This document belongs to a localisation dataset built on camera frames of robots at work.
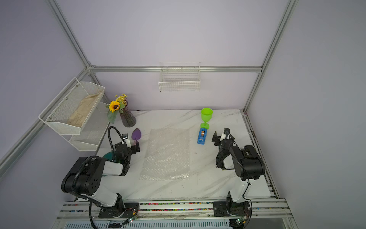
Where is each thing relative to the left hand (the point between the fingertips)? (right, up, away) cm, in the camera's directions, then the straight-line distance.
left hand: (129, 143), depth 95 cm
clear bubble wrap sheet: (+26, -9, -2) cm, 28 cm away
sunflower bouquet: (-7, +25, -4) cm, 26 cm away
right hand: (+64, +6, +2) cm, 65 cm away
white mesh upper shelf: (-29, +21, -13) cm, 38 cm away
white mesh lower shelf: (-22, +9, -4) cm, 24 cm away
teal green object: (-14, -9, +1) cm, 17 cm away
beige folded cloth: (-20, +17, -19) cm, 32 cm away
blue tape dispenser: (+50, +4, +6) cm, 51 cm away
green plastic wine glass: (+53, +19, +4) cm, 57 cm away
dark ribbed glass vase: (-4, +18, +7) cm, 20 cm away
